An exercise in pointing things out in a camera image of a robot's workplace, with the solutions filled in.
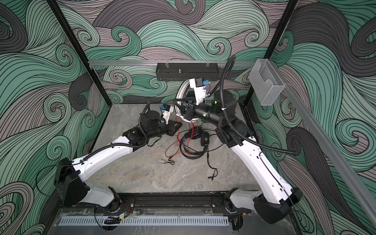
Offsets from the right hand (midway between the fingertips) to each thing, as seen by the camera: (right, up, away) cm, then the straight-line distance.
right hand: (175, 101), depth 53 cm
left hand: (+2, -9, +19) cm, 22 cm away
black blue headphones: (+16, -21, +37) cm, 45 cm away
